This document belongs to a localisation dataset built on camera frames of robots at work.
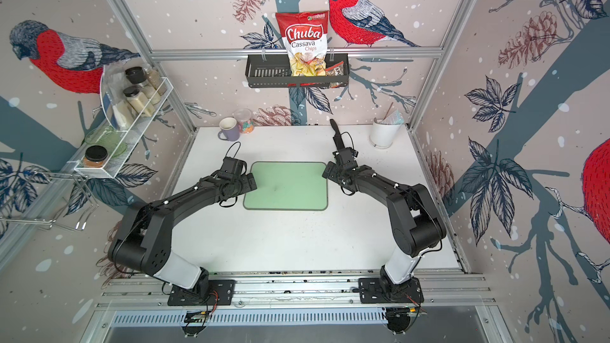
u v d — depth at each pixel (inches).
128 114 29.1
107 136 27.5
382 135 42.1
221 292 28.7
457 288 30.5
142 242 17.5
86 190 27.9
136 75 30.9
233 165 29.3
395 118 39.7
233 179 28.1
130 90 29.5
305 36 31.4
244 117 46.5
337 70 33.7
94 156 23.5
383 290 25.8
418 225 18.3
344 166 29.2
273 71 37.4
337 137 46.5
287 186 38.2
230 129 42.6
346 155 29.9
